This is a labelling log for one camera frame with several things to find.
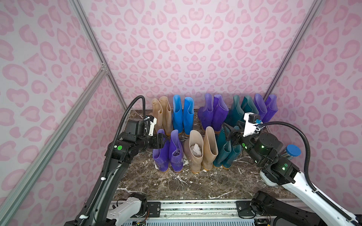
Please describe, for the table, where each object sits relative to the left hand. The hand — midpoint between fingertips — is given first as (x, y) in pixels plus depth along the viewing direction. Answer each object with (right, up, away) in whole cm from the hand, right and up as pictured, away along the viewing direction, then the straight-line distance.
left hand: (162, 137), depth 69 cm
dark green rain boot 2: (+36, -16, +11) cm, 40 cm away
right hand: (+31, +7, -7) cm, 32 cm away
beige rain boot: (-1, +12, +19) cm, 22 cm away
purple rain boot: (+33, +13, +17) cm, 39 cm away
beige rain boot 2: (+16, -7, +4) cm, 18 cm away
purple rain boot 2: (+59, +18, +20) cm, 65 cm away
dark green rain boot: (+30, -10, +2) cm, 32 cm away
